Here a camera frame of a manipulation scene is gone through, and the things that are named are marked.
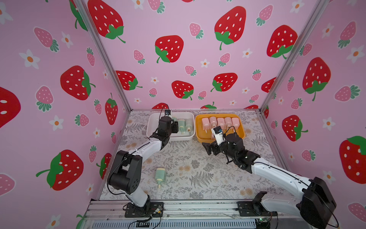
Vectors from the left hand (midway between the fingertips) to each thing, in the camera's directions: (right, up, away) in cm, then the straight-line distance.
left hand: (174, 120), depth 92 cm
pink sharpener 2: (+28, -1, +11) cm, 30 cm away
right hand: (+24, -9, -12) cm, 29 cm away
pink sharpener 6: (+22, -8, -24) cm, 33 cm away
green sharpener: (+1, +1, -1) cm, 2 cm away
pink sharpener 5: (+45, -1, +12) cm, 47 cm away
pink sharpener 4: (+39, -2, +11) cm, 41 cm away
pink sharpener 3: (+34, -1, +11) cm, 36 cm away
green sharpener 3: (+10, -3, +10) cm, 14 cm away
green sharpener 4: (-6, -32, -13) cm, 35 cm away
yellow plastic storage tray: (+19, -11, +11) cm, 25 cm away
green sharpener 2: (+5, -4, +9) cm, 11 cm away
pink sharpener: (+23, -2, +11) cm, 26 cm away
